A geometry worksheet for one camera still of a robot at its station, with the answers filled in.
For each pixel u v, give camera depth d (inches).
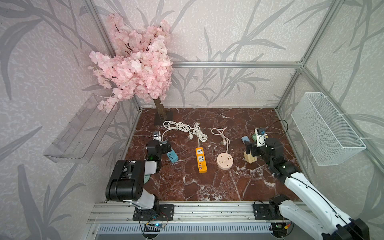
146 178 33.2
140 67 23.0
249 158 34.3
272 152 23.1
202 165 34.4
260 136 26.2
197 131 40.3
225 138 39.4
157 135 32.3
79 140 26.6
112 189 17.3
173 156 35.9
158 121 43.2
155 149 28.4
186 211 29.6
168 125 42.4
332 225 15.8
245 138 39.8
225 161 35.0
